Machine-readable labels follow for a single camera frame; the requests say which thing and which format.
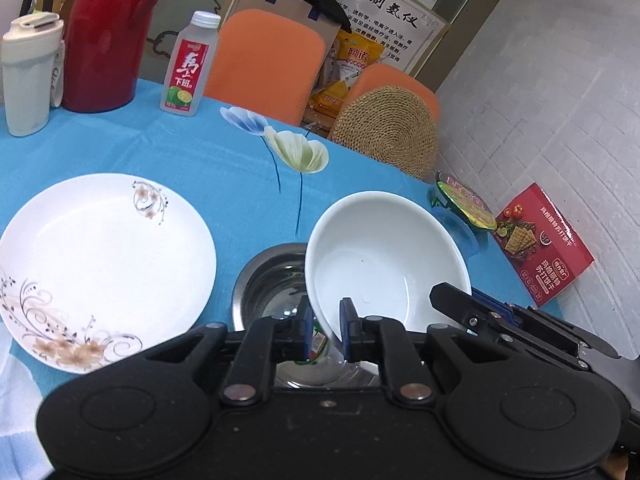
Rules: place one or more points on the orange snack packet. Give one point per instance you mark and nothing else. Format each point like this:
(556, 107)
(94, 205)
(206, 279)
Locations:
(327, 97)

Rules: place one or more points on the cardboard paper bag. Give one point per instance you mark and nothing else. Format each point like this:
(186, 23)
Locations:
(295, 12)

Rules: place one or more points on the red cracker box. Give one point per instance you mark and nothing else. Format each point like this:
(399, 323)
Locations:
(540, 245)

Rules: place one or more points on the orange chair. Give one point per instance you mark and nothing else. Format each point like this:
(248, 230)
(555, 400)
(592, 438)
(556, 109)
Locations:
(265, 60)
(390, 77)

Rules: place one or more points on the yellow snack bag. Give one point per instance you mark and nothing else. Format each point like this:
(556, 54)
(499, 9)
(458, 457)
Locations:
(357, 57)

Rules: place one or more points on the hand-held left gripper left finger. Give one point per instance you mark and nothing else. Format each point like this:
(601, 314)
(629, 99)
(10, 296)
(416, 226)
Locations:
(305, 332)

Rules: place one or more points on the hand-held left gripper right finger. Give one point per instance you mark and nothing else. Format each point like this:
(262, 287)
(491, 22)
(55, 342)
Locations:
(346, 332)

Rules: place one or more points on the white tumbler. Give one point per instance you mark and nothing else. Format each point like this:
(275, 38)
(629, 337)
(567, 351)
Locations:
(27, 85)

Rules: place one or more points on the red thermos jug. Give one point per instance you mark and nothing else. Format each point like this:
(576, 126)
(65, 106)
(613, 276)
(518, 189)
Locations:
(100, 50)

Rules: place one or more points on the white wall poster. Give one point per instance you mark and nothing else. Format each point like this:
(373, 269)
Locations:
(400, 35)

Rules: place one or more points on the white floral plate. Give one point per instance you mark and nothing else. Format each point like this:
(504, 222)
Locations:
(100, 260)

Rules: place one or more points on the juice bottle with red label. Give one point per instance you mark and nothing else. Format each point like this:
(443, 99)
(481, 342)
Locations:
(187, 75)

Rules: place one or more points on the woven straw cushion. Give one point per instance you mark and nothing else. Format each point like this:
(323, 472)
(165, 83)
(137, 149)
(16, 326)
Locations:
(385, 135)

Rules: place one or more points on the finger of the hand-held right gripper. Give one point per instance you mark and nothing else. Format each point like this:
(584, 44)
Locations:
(460, 305)
(550, 325)

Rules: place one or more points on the green instant noodle bowl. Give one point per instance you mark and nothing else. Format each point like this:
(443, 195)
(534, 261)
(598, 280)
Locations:
(462, 197)

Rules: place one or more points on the white ceramic bowl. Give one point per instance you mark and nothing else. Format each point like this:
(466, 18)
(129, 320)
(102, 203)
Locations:
(380, 250)

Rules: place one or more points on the stainless steel bowl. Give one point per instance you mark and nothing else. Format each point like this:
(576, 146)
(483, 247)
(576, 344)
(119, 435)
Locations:
(270, 280)

